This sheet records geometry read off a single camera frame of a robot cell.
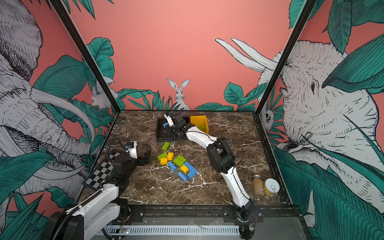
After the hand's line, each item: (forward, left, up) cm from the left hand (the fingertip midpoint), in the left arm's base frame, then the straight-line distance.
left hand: (143, 147), depth 85 cm
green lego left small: (0, -9, -11) cm, 14 cm away
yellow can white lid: (-22, -70, -7) cm, 74 cm away
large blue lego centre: (-10, -28, -11) cm, 32 cm away
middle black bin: (+12, -14, -9) cm, 21 cm away
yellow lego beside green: (-1, -14, -11) cm, 17 cm away
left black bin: (+16, -6, -12) cm, 21 cm away
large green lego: (-4, -20, -11) cm, 23 cm away
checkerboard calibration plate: (-12, +26, -10) cm, 30 cm away
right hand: (+15, -11, 0) cm, 18 cm away
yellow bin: (+26, -35, -9) cm, 45 cm away
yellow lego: (-4, -10, -11) cm, 15 cm away
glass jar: (-22, -63, -8) cm, 67 cm away
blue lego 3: (+19, -9, -12) cm, 24 cm away
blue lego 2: (+15, -12, +2) cm, 19 cm away
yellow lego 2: (-10, -23, -11) cm, 27 cm away
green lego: (+8, -10, -13) cm, 18 cm away
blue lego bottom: (-13, -21, -11) cm, 27 cm away
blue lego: (-7, -16, -10) cm, 20 cm away
